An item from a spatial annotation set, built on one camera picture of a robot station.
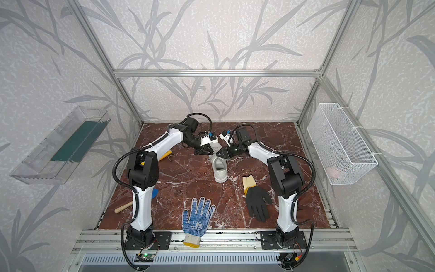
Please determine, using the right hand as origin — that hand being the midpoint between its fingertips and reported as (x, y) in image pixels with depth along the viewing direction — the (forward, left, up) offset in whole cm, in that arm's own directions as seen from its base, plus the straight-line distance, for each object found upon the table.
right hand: (220, 148), depth 94 cm
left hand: (+1, +4, +2) cm, 4 cm away
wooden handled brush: (-29, +48, -9) cm, 57 cm away
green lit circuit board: (-49, +31, -11) cm, 59 cm away
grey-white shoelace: (-4, +3, 0) cm, 5 cm away
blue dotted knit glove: (-35, +9, -9) cm, 38 cm away
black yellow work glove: (-24, -19, -9) cm, 32 cm away
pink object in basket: (-20, -50, +11) cm, 55 cm away
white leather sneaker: (-7, +1, -5) cm, 9 cm away
